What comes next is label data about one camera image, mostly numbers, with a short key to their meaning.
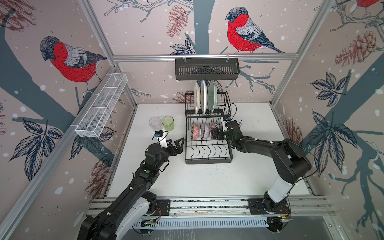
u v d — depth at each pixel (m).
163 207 0.73
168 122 1.03
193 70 1.07
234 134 0.73
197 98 0.76
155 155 0.59
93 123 0.70
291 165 0.48
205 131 0.92
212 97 0.76
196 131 0.92
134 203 0.55
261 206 0.73
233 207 0.75
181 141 0.75
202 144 0.95
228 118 0.83
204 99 0.74
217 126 0.92
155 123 1.04
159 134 0.70
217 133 0.85
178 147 0.71
